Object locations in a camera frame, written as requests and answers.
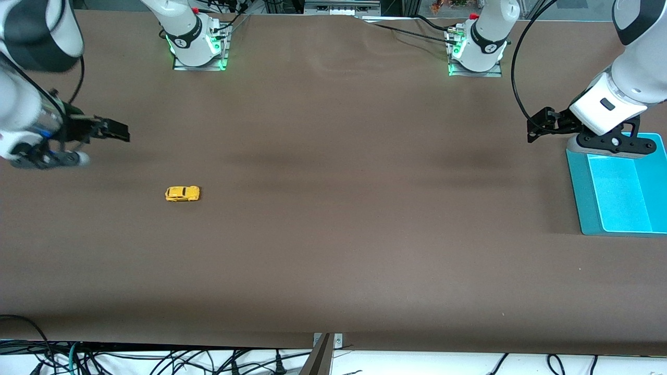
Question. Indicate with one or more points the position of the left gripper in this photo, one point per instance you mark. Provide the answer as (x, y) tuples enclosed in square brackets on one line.
[(556, 121)]

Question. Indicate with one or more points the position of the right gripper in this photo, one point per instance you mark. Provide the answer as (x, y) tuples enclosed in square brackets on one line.
[(76, 129)]

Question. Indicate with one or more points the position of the yellow beetle toy car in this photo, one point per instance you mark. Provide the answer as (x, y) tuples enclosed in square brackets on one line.
[(182, 193)]

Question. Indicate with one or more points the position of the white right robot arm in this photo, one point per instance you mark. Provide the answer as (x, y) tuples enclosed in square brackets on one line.
[(183, 32)]

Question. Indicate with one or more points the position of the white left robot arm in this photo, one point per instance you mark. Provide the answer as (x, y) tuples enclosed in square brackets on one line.
[(489, 32)]

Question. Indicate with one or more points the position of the teal plastic bin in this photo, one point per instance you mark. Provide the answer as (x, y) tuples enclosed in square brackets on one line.
[(625, 198)]

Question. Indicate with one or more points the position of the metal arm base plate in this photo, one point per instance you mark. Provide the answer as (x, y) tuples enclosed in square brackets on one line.
[(200, 65), (474, 73)]

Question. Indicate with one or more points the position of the aluminium frame rail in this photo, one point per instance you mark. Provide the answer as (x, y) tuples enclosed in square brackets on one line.
[(341, 7)]

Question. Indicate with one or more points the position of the metal table edge bracket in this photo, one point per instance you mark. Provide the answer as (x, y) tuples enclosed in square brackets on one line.
[(325, 354)]

